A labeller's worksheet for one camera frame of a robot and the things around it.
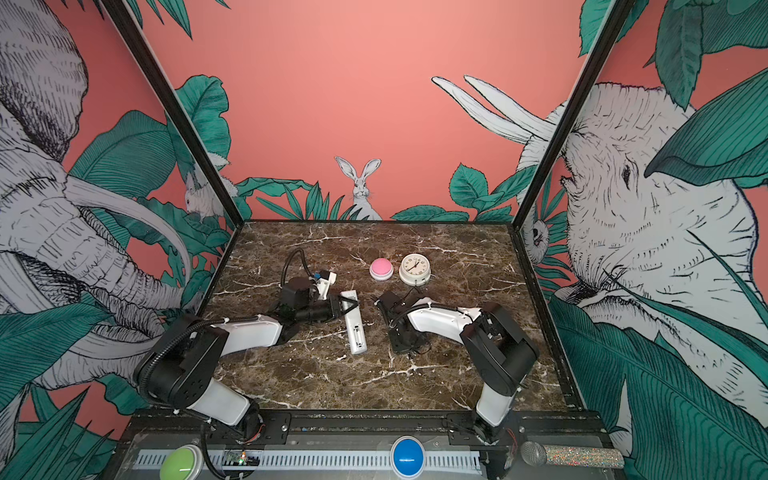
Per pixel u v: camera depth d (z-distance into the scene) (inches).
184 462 26.8
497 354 18.3
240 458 27.5
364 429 29.6
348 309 33.0
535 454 26.5
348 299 33.7
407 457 27.1
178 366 17.7
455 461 26.6
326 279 33.1
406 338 30.1
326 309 31.4
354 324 33.4
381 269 41.1
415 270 39.8
